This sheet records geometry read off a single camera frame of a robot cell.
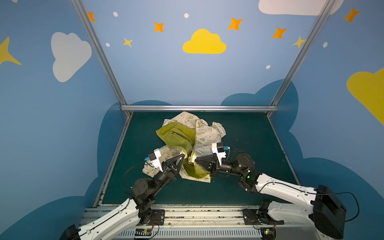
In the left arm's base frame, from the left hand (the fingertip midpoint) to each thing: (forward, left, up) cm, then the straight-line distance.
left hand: (183, 155), depth 62 cm
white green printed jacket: (+28, -1, -27) cm, 39 cm away
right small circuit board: (-24, -42, -35) cm, 60 cm away
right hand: (-1, -6, -2) cm, 7 cm away
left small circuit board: (-24, +20, -34) cm, 46 cm away
